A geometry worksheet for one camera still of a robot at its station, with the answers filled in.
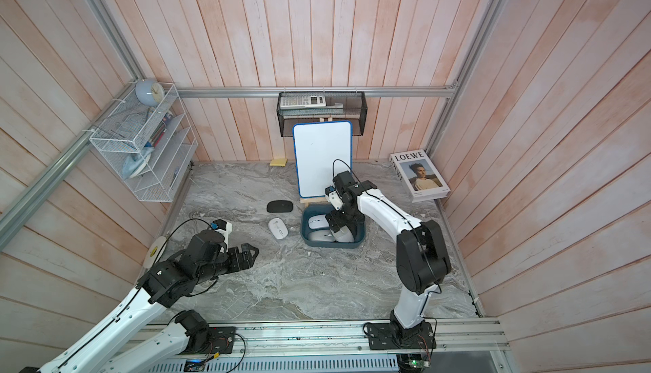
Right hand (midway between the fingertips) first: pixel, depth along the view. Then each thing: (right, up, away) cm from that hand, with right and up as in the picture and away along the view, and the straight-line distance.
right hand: (340, 218), depth 91 cm
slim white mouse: (-8, -2, +7) cm, 11 cm away
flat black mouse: (-24, +3, +13) cm, 28 cm away
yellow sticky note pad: (-28, +23, +30) cm, 47 cm away
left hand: (-29, -10, -16) cm, 35 cm away
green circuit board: (+20, -38, -21) cm, 48 cm away
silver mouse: (-7, -7, +4) cm, 11 cm away
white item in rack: (-68, +20, -10) cm, 71 cm away
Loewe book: (+37, +17, +20) cm, 46 cm away
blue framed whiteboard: (-9, +26, -1) cm, 28 cm away
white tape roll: (-70, -13, +3) cm, 71 cm away
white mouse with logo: (-23, -4, +4) cm, 24 cm away
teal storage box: (-8, +2, +12) cm, 14 cm away
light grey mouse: (+1, -6, 0) cm, 6 cm away
